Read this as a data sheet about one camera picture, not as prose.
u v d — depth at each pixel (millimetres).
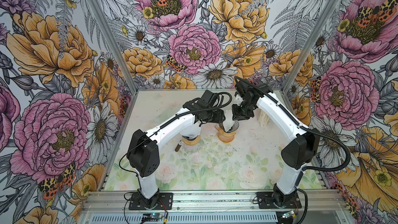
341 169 441
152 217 706
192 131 834
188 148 917
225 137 874
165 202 741
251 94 586
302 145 462
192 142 811
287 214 715
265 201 739
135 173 516
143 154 455
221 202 760
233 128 863
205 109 603
